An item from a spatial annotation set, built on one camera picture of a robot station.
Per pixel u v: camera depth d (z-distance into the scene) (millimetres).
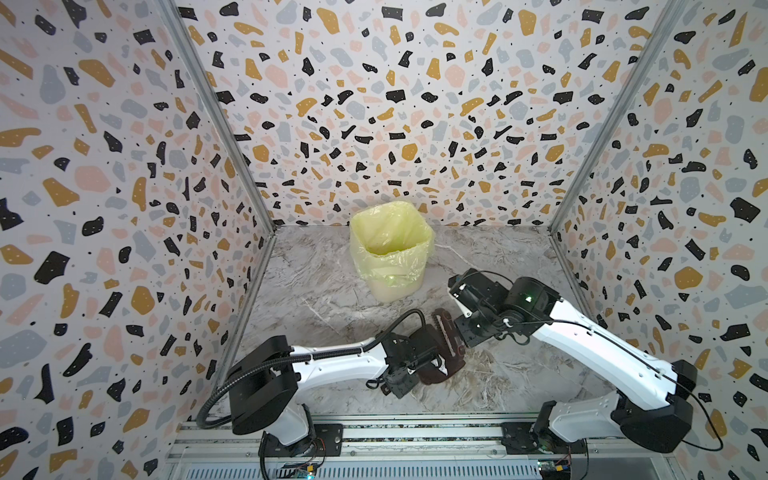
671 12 710
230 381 373
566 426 597
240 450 732
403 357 582
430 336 923
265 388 417
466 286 509
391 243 1032
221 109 864
